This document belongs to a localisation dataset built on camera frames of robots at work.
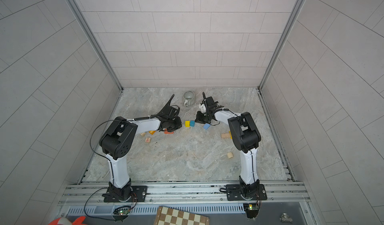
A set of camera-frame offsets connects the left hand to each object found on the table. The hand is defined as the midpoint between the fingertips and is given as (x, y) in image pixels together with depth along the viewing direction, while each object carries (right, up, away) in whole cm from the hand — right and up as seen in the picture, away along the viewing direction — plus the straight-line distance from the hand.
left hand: (187, 122), depth 97 cm
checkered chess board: (-6, -35, -33) cm, 49 cm away
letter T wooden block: (-23, -9, -9) cm, 26 cm away
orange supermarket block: (-21, -5, -6) cm, 23 cm away
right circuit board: (+32, -36, -29) cm, 56 cm away
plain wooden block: (+24, -7, -7) cm, 26 cm away
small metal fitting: (+45, -36, -33) cm, 67 cm away
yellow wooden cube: (+1, 0, -3) cm, 3 cm away
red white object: (-48, -35, -36) cm, 69 cm away
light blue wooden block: (+13, -2, -3) cm, 13 cm away
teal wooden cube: (+4, 0, -1) cm, 4 cm away
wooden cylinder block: (+25, -16, -14) cm, 33 cm away
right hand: (+5, +2, 0) cm, 5 cm away
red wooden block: (-12, -4, -8) cm, 15 cm away
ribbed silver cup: (+1, +16, +7) cm, 17 cm away
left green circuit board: (-26, -34, -33) cm, 54 cm away
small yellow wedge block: (+20, +2, -40) cm, 45 cm away
